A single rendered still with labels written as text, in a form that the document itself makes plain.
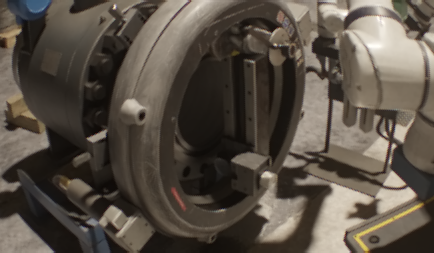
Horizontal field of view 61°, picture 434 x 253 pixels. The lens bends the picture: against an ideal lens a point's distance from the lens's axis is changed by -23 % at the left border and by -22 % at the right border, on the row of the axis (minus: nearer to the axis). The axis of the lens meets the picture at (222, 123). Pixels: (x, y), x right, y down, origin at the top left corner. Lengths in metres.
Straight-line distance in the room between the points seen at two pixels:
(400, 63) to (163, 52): 0.50
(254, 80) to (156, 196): 0.38
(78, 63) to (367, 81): 0.82
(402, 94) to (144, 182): 0.59
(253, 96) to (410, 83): 0.53
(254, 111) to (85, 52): 0.51
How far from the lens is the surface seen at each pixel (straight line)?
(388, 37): 0.84
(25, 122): 2.71
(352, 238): 1.25
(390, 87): 0.81
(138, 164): 0.98
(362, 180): 2.04
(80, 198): 1.20
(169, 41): 0.95
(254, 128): 1.23
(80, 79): 1.25
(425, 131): 0.92
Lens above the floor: 1.16
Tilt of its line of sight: 28 degrees down
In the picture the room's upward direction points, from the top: 1 degrees counter-clockwise
